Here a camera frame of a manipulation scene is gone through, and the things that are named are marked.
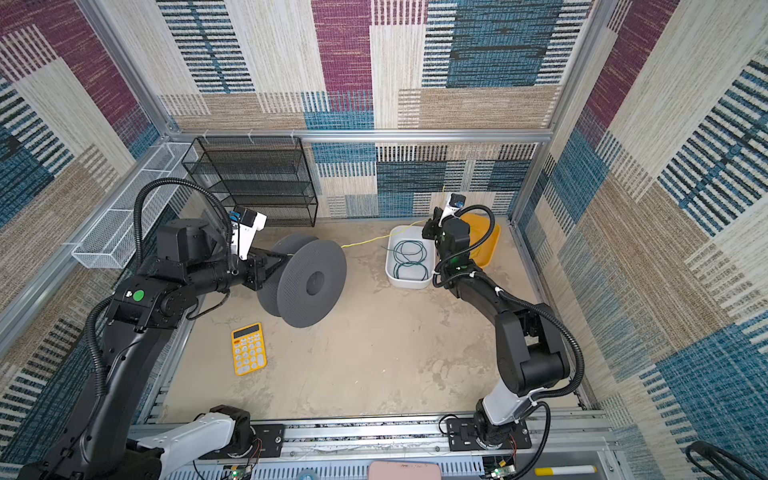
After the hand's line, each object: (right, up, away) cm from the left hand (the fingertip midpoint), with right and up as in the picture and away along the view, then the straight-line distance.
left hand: (283, 252), depth 63 cm
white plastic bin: (+30, -9, +41) cm, 52 cm away
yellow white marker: (+57, -50, +6) cm, 76 cm away
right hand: (+35, +12, +24) cm, 44 cm away
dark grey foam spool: (+5, -7, 0) cm, 9 cm away
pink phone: (+25, -49, +5) cm, 55 cm away
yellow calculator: (-18, -28, +24) cm, 41 cm away
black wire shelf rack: (-21, +27, +45) cm, 57 cm away
